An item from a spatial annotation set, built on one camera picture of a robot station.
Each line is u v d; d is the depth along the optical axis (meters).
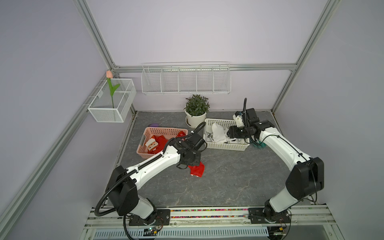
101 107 0.79
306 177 0.44
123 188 0.41
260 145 0.59
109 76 0.85
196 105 0.99
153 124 1.12
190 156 0.55
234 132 0.76
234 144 0.94
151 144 0.96
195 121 1.04
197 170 0.87
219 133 1.00
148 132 1.03
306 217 0.74
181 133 1.00
